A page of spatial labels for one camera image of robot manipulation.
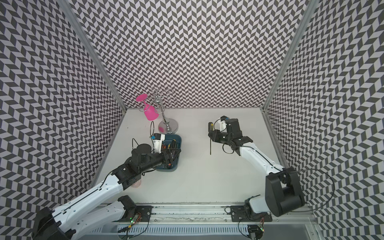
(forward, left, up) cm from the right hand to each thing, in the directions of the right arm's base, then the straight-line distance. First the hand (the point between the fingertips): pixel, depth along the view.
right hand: (210, 137), depth 84 cm
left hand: (-12, +17, +4) cm, 21 cm away
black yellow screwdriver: (+4, 0, +3) cm, 5 cm away
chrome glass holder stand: (+17, +30, -12) cm, 37 cm away
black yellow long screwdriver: (+4, +23, -13) cm, 27 cm away
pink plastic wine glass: (+20, +38, 0) cm, 43 cm away
